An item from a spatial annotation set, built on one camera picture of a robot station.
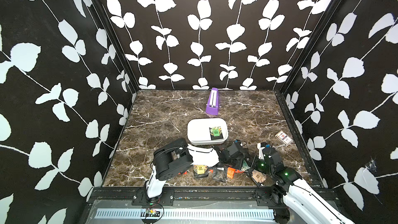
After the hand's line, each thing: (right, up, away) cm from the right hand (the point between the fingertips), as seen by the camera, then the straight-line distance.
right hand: (244, 156), depth 84 cm
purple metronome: (-16, +30, +17) cm, 38 cm away
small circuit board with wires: (-47, -21, -13) cm, 53 cm away
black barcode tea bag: (-14, -8, -2) cm, 16 cm away
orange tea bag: (-8, -8, -2) cm, 11 cm away
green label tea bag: (-14, +11, +12) cm, 22 cm away
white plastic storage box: (-26, +10, +14) cm, 31 cm away
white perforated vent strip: (-31, -22, -13) cm, 40 cm away
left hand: (0, -3, -1) cm, 3 cm away
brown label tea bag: (+7, -9, -4) cm, 12 cm away
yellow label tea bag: (-24, -6, -1) cm, 25 cm away
